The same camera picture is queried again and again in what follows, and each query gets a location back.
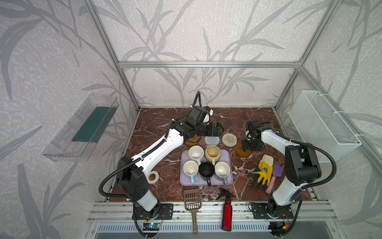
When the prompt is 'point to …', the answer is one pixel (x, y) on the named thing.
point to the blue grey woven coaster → (212, 140)
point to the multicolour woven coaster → (229, 140)
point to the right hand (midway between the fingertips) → (248, 144)
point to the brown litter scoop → (193, 202)
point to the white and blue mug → (191, 168)
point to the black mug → (207, 170)
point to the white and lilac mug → (222, 170)
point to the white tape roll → (152, 177)
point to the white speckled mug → (196, 152)
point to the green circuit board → (151, 226)
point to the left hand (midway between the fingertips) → (220, 126)
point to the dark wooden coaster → (238, 151)
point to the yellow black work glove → (264, 174)
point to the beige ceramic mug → (212, 153)
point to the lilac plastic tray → (226, 156)
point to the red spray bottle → (226, 210)
